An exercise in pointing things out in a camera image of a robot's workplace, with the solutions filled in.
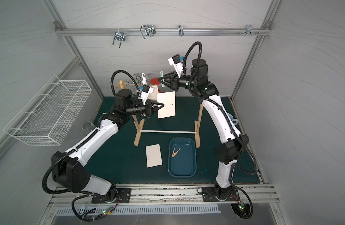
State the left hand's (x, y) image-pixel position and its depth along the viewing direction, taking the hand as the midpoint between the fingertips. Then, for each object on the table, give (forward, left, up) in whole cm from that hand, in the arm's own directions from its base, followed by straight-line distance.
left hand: (160, 105), depth 69 cm
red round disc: (+27, +6, -6) cm, 28 cm away
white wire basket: (-6, +56, -3) cm, 56 cm away
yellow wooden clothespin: (-11, -7, -34) cm, 36 cm away
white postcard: (-12, +7, -35) cm, 38 cm away
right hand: (+6, +1, +13) cm, 14 cm away
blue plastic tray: (-14, -12, -33) cm, 38 cm away
